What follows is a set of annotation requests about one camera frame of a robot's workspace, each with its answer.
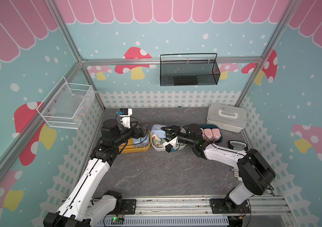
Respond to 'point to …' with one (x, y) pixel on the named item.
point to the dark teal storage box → (210, 126)
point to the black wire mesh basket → (180, 69)
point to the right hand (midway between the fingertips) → (164, 128)
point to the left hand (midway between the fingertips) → (145, 125)
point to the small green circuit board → (117, 220)
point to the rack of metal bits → (237, 145)
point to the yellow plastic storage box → (128, 147)
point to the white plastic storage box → (175, 142)
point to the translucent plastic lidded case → (228, 117)
